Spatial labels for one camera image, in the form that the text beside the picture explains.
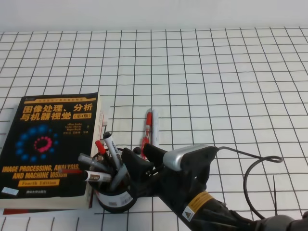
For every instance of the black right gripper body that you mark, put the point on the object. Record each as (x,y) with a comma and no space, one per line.
(175,189)

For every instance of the red retractable pen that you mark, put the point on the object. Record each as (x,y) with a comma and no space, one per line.
(146,137)

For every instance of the black image processing textbook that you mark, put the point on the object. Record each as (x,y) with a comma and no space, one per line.
(47,134)

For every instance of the brown labelled whiteboard marker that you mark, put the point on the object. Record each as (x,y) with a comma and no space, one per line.
(93,176)

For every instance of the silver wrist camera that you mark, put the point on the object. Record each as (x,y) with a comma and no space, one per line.
(190,158)

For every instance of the clear grey gel pen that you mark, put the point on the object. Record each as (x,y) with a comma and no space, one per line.
(96,162)

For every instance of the grey marker with black cap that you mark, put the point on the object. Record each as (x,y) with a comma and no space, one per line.
(122,172)

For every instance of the red capped pen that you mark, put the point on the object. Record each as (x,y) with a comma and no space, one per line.
(102,154)

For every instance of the white pen on table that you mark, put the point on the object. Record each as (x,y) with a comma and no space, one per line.
(155,128)

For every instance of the grey marker upright black cap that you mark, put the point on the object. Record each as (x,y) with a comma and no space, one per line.
(113,150)

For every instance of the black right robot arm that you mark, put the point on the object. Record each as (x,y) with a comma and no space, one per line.
(213,215)

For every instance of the black mesh pen holder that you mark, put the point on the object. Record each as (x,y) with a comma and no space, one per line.
(117,201)

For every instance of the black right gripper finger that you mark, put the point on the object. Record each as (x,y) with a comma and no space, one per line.
(136,166)
(154,154)

